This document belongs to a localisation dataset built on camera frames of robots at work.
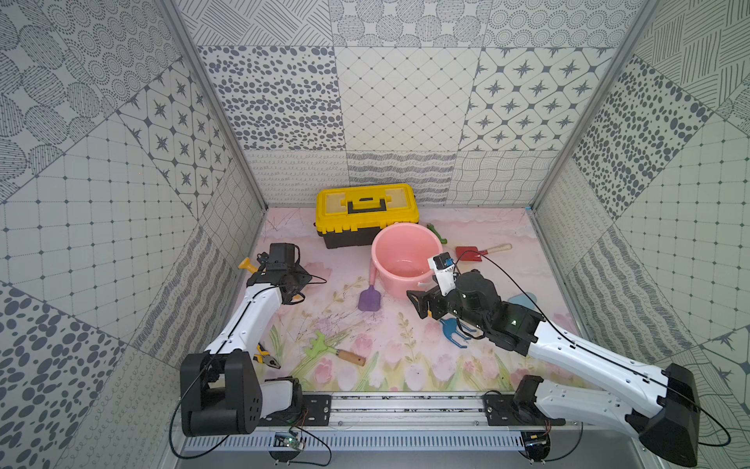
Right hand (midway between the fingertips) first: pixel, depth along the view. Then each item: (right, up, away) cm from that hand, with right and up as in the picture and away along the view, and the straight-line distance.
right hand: (423, 287), depth 74 cm
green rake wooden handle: (-20, -21, +7) cm, 30 cm away
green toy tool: (+11, +12, +34) cm, 37 cm away
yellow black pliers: (-44, -22, +7) cm, 50 cm away
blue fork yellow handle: (+10, -16, +15) cm, 24 cm away
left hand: (-37, +1, +12) cm, 39 cm away
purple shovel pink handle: (-15, -8, +19) cm, 26 cm away
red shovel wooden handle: (+22, +7, +30) cm, 38 cm away
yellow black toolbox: (-22, +20, +22) cm, 36 cm away
